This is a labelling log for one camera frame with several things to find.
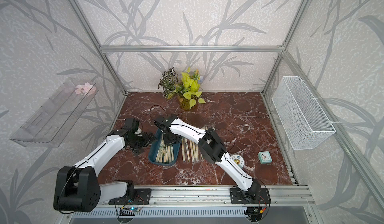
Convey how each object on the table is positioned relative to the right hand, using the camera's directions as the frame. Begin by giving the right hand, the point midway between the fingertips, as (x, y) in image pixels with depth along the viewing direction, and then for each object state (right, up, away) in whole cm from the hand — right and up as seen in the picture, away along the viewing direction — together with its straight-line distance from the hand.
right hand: (170, 143), depth 92 cm
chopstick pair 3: (+14, -4, -3) cm, 15 cm away
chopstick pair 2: (+11, -3, -2) cm, 12 cm away
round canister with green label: (+39, -5, -14) cm, 42 cm away
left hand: (-9, +2, -6) cm, 11 cm away
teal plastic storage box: (-9, -1, -1) cm, 9 cm away
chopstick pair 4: (+16, -5, -3) cm, 17 cm away
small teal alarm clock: (+56, -6, -7) cm, 57 cm away
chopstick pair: (+8, -2, -1) cm, 8 cm away
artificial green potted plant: (+9, +35, 0) cm, 36 cm away
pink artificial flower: (-40, +32, -16) cm, 54 cm away
